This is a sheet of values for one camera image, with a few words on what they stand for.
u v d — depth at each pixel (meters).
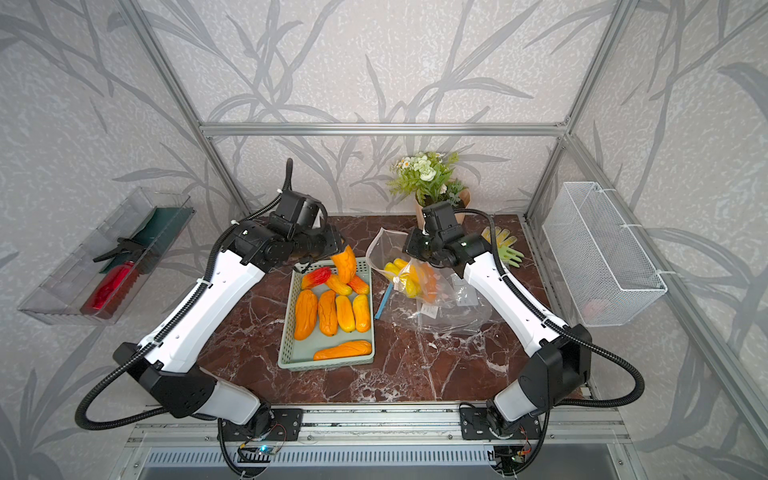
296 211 0.52
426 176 0.91
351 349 0.82
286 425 0.73
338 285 0.95
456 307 0.94
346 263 0.72
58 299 0.58
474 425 0.73
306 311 0.89
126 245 0.66
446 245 0.58
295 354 0.84
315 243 0.62
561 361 0.40
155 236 0.72
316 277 0.95
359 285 0.94
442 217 0.58
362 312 0.89
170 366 0.40
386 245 0.85
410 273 0.74
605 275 0.61
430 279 0.94
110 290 0.59
